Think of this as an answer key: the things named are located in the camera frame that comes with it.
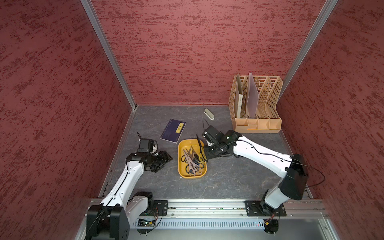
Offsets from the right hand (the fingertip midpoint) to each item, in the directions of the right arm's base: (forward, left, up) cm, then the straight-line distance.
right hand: (208, 156), depth 79 cm
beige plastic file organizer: (+30, -44, -7) cm, 53 cm away
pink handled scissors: (-2, +9, -11) cm, 14 cm away
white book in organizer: (+32, -20, +12) cm, 40 cm away
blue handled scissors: (+4, +8, -11) cm, 14 cm away
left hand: (-2, +23, -5) cm, 23 cm away
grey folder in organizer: (+46, -36, +1) cm, 58 cm away
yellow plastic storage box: (+1, +15, -12) cm, 19 cm away
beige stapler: (+41, -3, -11) cm, 43 cm away
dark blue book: (+26, +23, -12) cm, 37 cm away
